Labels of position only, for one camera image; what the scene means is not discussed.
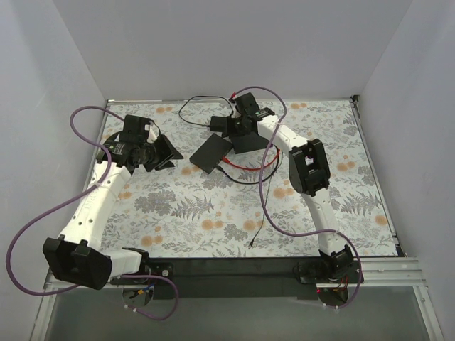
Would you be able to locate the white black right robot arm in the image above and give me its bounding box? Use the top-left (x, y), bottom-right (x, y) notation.
top-left (230, 92), bottom-right (353, 280)

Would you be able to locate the black flat square plate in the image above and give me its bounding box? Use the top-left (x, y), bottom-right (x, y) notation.
top-left (230, 132), bottom-right (268, 154)

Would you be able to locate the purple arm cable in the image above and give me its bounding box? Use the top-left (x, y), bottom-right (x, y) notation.
top-left (6, 105), bottom-right (179, 321)
top-left (230, 85), bottom-right (362, 310)

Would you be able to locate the thin black power cable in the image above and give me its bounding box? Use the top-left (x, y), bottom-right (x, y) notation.
top-left (178, 94), bottom-right (235, 128)

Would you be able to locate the black power adapter box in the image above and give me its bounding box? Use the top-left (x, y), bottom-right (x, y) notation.
top-left (209, 116), bottom-right (235, 137)

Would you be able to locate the red ethernet cable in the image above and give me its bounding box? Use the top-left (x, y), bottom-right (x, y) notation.
top-left (223, 144), bottom-right (280, 171)

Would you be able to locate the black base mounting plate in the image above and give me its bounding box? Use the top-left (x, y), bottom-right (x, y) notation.
top-left (109, 261), bottom-right (365, 301)

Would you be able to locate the thin dark green cable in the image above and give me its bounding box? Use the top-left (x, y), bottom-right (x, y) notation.
top-left (248, 156), bottom-right (282, 248)

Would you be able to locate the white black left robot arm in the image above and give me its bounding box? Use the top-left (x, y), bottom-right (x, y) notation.
top-left (43, 115), bottom-right (183, 290)

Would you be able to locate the floral patterned table mat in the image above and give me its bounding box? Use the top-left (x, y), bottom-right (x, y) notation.
top-left (97, 99), bottom-right (397, 257)

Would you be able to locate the black network switch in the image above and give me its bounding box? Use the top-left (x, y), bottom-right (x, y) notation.
top-left (189, 134), bottom-right (233, 174)

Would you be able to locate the aluminium frame rail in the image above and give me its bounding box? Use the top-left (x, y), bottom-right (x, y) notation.
top-left (53, 256), bottom-right (425, 290)

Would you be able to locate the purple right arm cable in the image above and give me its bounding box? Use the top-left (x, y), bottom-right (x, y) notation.
top-left (230, 85), bottom-right (362, 310)

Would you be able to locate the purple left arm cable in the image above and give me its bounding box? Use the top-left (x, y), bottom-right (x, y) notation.
top-left (6, 105), bottom-right (179, 321)

